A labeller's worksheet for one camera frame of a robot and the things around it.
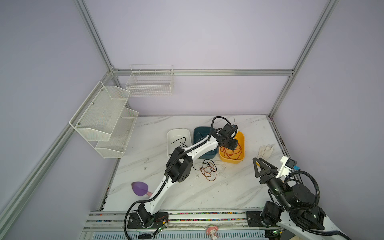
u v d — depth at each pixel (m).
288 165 0.54
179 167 0.58
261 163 0.64
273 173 0.55
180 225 0.73
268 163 0.63
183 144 1.01
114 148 0.77
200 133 1.07
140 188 0.84
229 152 0.98
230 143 0.82
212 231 0.68
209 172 0.86
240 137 1.04
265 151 0.98
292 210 0.49
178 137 1.06
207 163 0.90
